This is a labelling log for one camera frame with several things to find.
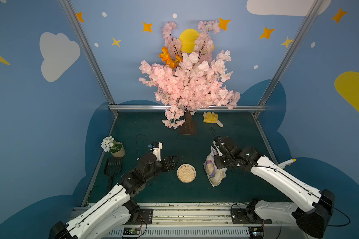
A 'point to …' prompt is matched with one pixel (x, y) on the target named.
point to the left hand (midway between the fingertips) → (174, 155)
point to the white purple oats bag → (215, 176)
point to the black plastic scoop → (113, 166)
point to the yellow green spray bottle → (283, 165)
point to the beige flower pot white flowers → (116, 149)
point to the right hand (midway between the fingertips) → (219, 158)
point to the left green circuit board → (131, 230)
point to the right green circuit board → (256, 232)
